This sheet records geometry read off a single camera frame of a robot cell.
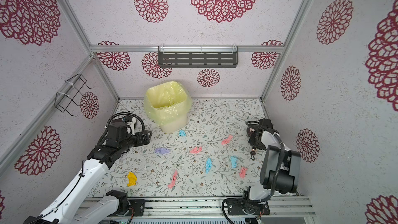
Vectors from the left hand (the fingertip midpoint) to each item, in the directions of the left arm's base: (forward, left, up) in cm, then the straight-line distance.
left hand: (144, 137), depth 80 cm
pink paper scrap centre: (0, -27, -16) cm, 31 cm away
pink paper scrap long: (-19, -14, -16) cm, 29 cm away
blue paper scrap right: (-7, -48, -16) cm, 51 cm away
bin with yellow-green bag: (+28, -8, -5) cm, 30 cm away
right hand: (+4, -63, -13) cm, 64 cm away
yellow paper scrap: (-16, +8, -16) cm, 24 cm away
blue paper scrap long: (-9, -33, -16) cm, 38 cm away
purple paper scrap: (0, -6, -16) cm, 17 cm away
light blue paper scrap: (+12, -17, -16) cm, 26 cm away
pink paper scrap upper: (+6, -45, -17) cm, 49 cm away
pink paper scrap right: (-14, -51, -16) cm, 56 cm away
